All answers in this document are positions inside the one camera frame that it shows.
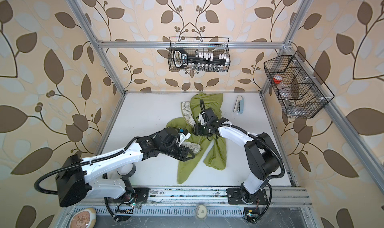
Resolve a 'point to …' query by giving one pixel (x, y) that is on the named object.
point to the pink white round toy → (85, 218)
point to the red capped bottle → (277, 79)
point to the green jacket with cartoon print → (216, 158)
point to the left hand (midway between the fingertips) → (193, 155)
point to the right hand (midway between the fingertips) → (196, 132)
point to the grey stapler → (239, 106)
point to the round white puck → (201, 211)
